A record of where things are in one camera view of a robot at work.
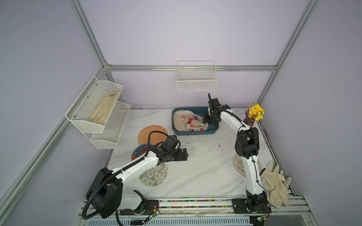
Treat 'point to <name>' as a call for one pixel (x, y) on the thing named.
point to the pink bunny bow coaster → (179, 117)
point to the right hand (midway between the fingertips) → (202, 122)
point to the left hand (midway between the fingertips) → (180, 157)
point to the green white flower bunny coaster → (154, 175)
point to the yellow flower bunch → (255, 112)
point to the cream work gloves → (274, 181)
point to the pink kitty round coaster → (179, 112)
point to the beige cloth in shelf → (102, 108)
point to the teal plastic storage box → (200, 110)
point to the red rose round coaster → (193, 123)
